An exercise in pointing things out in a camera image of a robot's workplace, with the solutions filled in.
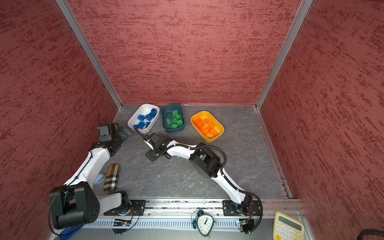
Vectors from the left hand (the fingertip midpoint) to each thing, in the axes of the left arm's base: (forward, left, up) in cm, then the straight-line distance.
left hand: (124, 137), depth 87 cm
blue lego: (+25, 0, -11) cm, 27 cm away
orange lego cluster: (+17, -46, -11) cm, 50 cm away
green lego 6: (+17, -26, -11) cm, 33 cm away
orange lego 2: (+23, -50, -11) cm, 56 cm away
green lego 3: (+22, -22, -11) cm, 33 cm away
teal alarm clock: (-40, -47, -8) cm, 63 cm away
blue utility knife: (-44, +14, -10) cm, 48 cm away
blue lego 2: (+30, -9, -10) cm, 33 cm away
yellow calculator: (-42, -86, -10) cm, 96 cm away
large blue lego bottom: (+27, -8, -11) cm, 30 cm away
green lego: (+29, -26, -10) cm, 40 cm away
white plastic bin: (+31, -1, -9) cm, 32 cm away
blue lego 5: (+17, -3, -10) cm, 20 cm away
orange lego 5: (+13, -54, -11) cm, 57 cm away
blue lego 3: (+24, -6, -10) cm, 27 cm away
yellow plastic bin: (+16, -59, -10) cm, 62 cm away
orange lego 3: (+18, -53, -11) cm, 57 cm away
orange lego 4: (+12, -49, -11) cm, 52 cm away
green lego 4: (+22, -26, -11) cm, 36 cm away
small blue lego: (+16, +1, -11) cm, 20 cm away
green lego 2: (+25, -29, -10) cm, 40 cm away
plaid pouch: (-22, +4, -9) cm, 24 cm away
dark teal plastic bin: (+24, -25, -10) cm, 36 cm away
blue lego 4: (+18, -7, -10) cm, 22 cm away
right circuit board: (-41, -69, -15) cm, 82 cm away
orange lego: (+22, -44, -12) cm, 51 cm away
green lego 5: (+20, -30, -10) cm, 37 cm away
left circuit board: (-40, -5, -16) cm, 44 cm away
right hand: (-4, -16, -13) cm, 21 cm away
